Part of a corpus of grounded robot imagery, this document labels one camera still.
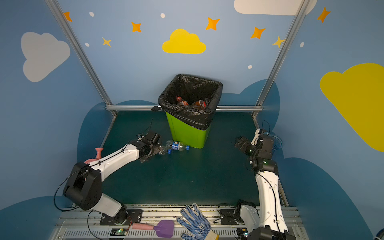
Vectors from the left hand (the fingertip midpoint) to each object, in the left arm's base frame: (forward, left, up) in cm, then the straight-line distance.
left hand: (156, 150), depth 90 cm
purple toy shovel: (-39, -10, -7) cm, 41 cm away
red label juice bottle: (+28, -27, +15) cm, 42 cm away
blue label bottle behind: (+6, -12, -3) cm, 14 cm away
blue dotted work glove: (-38, -26, -8) cm, 47 cm away
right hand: (-1, -50, +14) cm, 52 cm away
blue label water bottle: (+6, -6, -6) cm, 10 cm away
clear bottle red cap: (+23, -15, +19) cm, 33 cm away
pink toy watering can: (-5, +33, +1) cm, 34 cm away
